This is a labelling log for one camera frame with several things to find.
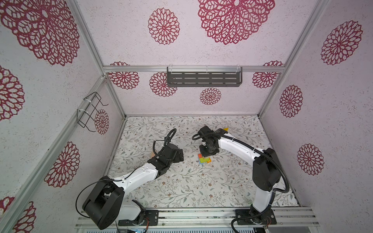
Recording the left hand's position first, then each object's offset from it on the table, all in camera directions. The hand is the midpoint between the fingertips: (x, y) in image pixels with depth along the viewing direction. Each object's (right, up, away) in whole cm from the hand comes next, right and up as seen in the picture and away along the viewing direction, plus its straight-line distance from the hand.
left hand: (174, 154), depth 88 cm
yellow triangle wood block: (+38, +15, +25) cm, 48 cm away
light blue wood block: (+16, -7, +5) cm, 19 cm away
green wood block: (+19, -5, +5) cm, 20 cm away
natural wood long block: (-10, +2, -14) cm, 17 cm away
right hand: (+18, +1, 0) cm, 18 cm away
